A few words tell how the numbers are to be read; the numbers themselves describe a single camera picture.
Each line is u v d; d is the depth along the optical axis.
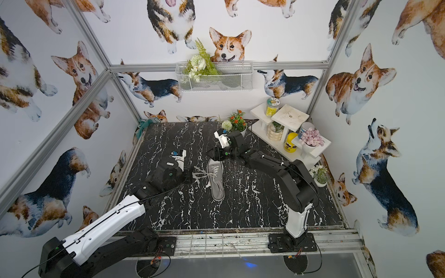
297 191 0.48
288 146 0.99
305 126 0.88
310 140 0.79
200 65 0.78
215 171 0.93
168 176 0.59
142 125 1.19
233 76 0.93
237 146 0.71
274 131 1.09
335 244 0.75
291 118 0.93
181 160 0.66
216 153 0.78
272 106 0.98
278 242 0.73
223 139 0.81
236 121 1.03
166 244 0.75
